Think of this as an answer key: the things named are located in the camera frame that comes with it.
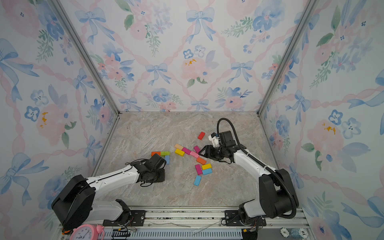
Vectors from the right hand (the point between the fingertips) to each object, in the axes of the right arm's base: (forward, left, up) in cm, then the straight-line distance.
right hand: (203, 153), depth 85 cm
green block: (+6, +24, -10) cm, 27 cm away
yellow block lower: (-3, -2, -11) cm, 11 cm away
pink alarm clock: (-37, +54, -7) cm, 66 cm away
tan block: (+11, +17, -10) cm, 23 cm away
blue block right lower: (-6, -2, -11) cm, 13 cm away
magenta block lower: (-5, +3, -10) cm, 12 cm away
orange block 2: (+2, +1, -12) cm, 12 cm away
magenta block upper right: (+9, +4, -10) cm, 14 cm away
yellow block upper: (+7, +15, -10) cm, 19 cm away
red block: (+21, +1, -11) cm, 23 cm away
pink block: (+4, +4, -10) cm, 11 cm away
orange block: (+6, +33, -10) cm, 35 cm away
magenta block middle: (+7, +10, -10) cm, 16 cm away
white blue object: (-36, -41, -6) cm, 55 cm away
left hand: (-10, +22, -10) cm, 26 cm away
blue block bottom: (-12, +3, -10) cm, 16 cm away
